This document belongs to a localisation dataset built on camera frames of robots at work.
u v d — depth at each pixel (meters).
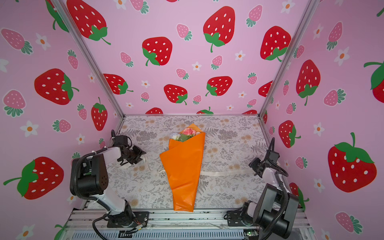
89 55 0.85
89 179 0.47
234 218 0.73
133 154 0.84
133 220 0.72
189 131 1.01
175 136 1.01
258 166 0.80
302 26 0.75
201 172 0.90
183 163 0.93
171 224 0.73
